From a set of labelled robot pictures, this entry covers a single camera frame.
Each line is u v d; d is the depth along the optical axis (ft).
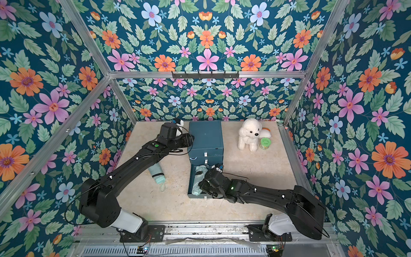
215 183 1.95
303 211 1.35
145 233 2.31
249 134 3.06
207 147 2.57
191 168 2.94
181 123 2.51
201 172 2.69
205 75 3.06
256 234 2.39
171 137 2.13
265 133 3.45
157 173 2.93
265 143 3.39
